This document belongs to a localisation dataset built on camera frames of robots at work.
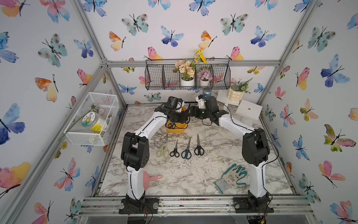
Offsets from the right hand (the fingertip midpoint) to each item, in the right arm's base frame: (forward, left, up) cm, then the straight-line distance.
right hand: (188, 110), depth 91 cm
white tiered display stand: (+6, -42, -6) cm, 42 cm away
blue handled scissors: (-21, 0, -20) cm, 29 cm away
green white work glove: (-35, -26, -19) cm, 48 cm away
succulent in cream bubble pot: (+8, -29, +11) cm, 32 cm away
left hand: (-3, 0, -3) cm, 4 cm away
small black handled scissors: (-21, +7, -20) cm, 30 cm away
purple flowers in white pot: (+16, -10, +15) cm, 24 cm away
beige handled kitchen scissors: (-20, +15, -19) cm, 32 cm away
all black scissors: (+2, +13, -19) cm, 23 cm away
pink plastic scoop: (-38, +23, -20) cm, 49 cm away
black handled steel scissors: (-18, -8, -20) cm, 28 cm away
